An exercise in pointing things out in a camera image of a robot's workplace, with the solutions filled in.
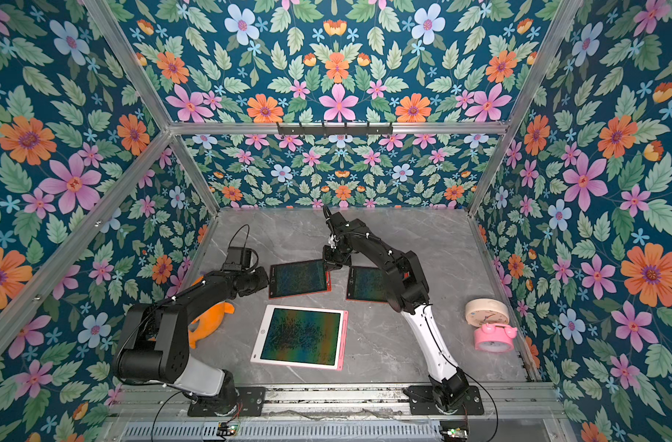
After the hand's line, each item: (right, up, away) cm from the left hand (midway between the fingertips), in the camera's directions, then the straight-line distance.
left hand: (270, 277), depth 94 cm
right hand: (+21, +5, +5) cm, 22 cm away
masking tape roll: (+68, -9, -12) cm, 69 cm away
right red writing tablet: (+34, -3, +2) cm, 34 cm away
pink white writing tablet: (+12, -17, -9) cm, 23 cm away
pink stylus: (+26, -18, -10) cm, 33 cm away
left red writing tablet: (+9, -1, +5) cm, 10 cm away
